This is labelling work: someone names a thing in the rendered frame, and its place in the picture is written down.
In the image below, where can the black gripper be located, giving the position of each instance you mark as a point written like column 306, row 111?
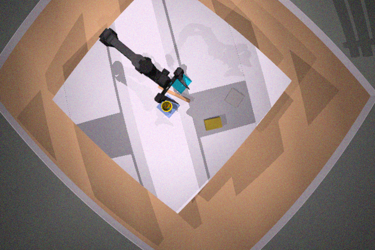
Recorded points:
column 178, row 73

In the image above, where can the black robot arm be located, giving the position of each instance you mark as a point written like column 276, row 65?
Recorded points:
column 143, row 65

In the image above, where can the yellow rectangular block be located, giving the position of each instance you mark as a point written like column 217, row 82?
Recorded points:
column 213, row 123

